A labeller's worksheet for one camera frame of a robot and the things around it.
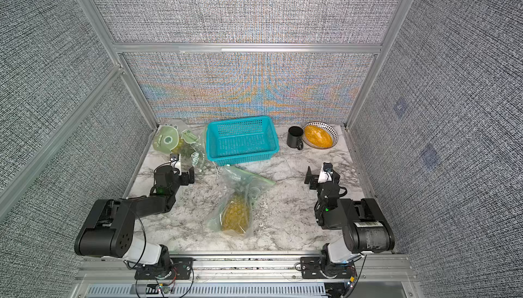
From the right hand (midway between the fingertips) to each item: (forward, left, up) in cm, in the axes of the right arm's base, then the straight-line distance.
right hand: (321, 163), depth 89 cm
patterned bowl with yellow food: (+21, -4, -6) cm, 22 cm away
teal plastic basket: (+23, +37, -12) cm, 45 cm away
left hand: (+2, +62, -4) cm, 62 cm away
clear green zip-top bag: (-3, +38, -10) cm, 39 cm away
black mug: (+20, +9, -7) cm, 23 cm away
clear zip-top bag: (+16, +71, -2) cm, 73 cm away
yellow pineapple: (-21, +36, -1) cm, 42 cm away
